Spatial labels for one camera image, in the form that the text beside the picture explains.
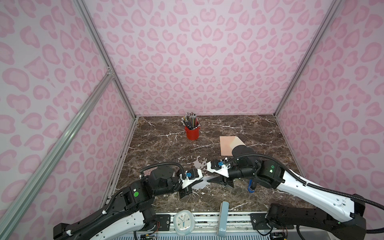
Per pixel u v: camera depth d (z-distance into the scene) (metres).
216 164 0.51
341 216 0.39
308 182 0.44
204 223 0.75
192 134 1.05
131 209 0.45
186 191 0.54
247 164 0.51
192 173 0.50
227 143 1.04
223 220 0.73
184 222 0.72
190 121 0.97
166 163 0.42
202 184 0.62
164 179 0.46
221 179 0.55
